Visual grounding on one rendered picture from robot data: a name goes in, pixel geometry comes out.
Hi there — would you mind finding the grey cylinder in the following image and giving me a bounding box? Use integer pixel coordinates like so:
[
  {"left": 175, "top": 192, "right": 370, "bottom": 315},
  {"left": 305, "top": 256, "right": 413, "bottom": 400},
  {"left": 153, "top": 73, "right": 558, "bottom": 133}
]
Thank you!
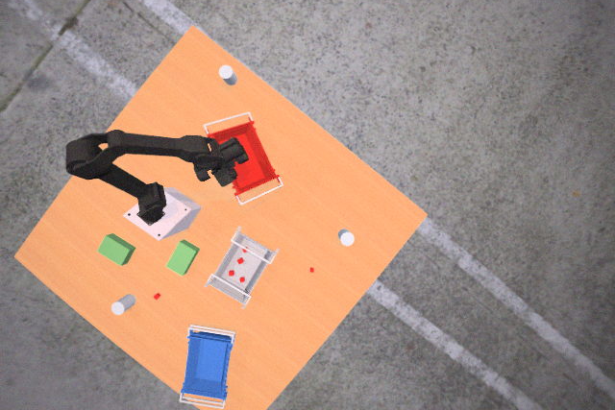
[
  {"left": 338, "top": 229, "right": 355, "bottom": 247},
  {"left": 219, "top": 64, "right": 237, "bottom": 85},
  {"left": 111, "top": 294, "right": 136, "bottom": 316}
]

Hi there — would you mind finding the green rectangular block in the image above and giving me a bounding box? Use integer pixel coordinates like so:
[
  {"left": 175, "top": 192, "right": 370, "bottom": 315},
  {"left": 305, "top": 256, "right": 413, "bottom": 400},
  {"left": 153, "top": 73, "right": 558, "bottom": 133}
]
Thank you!
[
  {"left": 97, "top": 233, "right": 136, "bottom": 266},
  {"left": 166, "top": 240, "right": 201, "bottom": 277}
]

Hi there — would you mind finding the blue plastic tray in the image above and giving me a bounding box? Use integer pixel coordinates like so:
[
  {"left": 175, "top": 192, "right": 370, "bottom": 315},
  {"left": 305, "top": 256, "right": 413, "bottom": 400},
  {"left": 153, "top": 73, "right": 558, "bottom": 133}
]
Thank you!
[{"left": 182, "top": 325, "right": 235, "bottom": 405}]

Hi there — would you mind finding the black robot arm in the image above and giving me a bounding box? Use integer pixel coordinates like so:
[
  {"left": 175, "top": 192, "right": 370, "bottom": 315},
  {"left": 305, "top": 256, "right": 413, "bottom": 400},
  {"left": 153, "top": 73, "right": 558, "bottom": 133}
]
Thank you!
[{"left": 65, "top": 130, "right": 245, "bottom": 226}]

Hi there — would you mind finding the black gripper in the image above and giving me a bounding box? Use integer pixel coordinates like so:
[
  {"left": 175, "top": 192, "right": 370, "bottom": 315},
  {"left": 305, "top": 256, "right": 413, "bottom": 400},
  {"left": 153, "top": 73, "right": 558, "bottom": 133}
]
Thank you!
[{"left": 193, "top": 145, "right": 249, "bottom": 181}]

